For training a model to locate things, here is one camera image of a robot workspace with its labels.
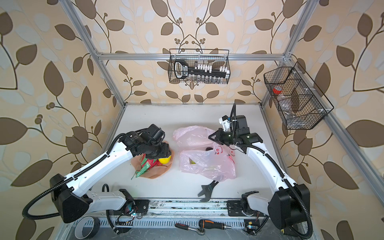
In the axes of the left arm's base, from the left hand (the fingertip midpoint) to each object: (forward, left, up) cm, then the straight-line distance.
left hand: (166, 152), depth 75 cm
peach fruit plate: (-5, +8, -16) cm, 18 cm away
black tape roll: (-30, +35, -17) cm, 50 cm away
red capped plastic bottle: (+35, -64, +13) cm, 74 cm away
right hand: (+7, -22, +3) cm, 23 cm away
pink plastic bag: (-3, -18, +3) cm, 19 cm away
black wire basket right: (+18, -67, +17) cm, 72 cm away
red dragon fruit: (-3, +12, -9) cm, 15 cm away
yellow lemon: (-4, 0, -1) cm, 4 cm away
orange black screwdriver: (-28, -20, -14) cm, 37 cm away
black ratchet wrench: (-31, -18, -15) cm, 39 cm away
